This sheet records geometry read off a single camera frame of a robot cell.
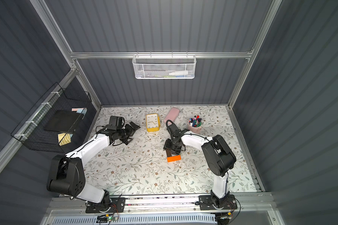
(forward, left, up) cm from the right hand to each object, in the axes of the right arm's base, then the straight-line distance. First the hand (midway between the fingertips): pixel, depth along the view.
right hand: (166, 152), depth 90 cm
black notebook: (+6, +55, +25) cm, 60 cm away
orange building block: (-3, -6, -3) cm, 8 cm away
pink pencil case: (+32, -3, -1) cm, 32 cm away
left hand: (+9, +17, +11) cm, 21 cm away
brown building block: (0, -2, -1) cm, 2 cm away
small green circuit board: (-36, +26, -2) cm, 44 cm away
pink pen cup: (+16, -19, +8) cm, 26 cm away
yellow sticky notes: (-9, +43, +32) cm, 54 cm away
